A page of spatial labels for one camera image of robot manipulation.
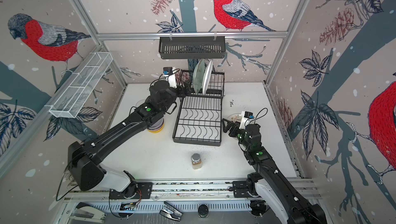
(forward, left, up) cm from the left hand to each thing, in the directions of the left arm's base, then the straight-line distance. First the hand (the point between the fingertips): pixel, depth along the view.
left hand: (184, 78), depth 71 cm
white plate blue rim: (+3, -11, -2) cm, 12 cm away
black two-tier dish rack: (0, -6, -36) cm, 36 cm away
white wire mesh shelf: (-3, +55, -8) cm, 55 cm away
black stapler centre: (-48, +6, -36) cm, 60 cm away
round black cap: (-48, -9, -27) cm, 56 cm away
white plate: (+2, -31, -37) cm, 48 cm away
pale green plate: (+5, -7, -2) cm, 9 cm away
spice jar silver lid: (-29, -6, -28) cm, 40 cm away
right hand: (-11, -22, -22) cm, 33 cm away
